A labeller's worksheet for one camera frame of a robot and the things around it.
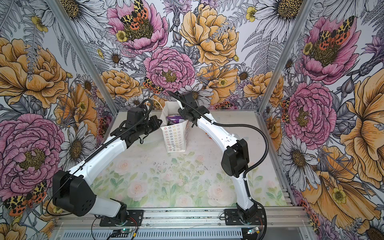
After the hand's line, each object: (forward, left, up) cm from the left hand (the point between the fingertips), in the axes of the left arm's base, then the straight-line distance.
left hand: (162, 125), depth 83 cm
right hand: (+11, -14, +1) cm, 18 cm away
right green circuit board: (-46, -44, -23) cm, 68 cm away
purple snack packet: (+7, -6, -3) cm, 10 cm away
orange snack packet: (-5, -25, -4) cm, 26 cm away
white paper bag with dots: (-4, -7, -4) cm, 8 cm away
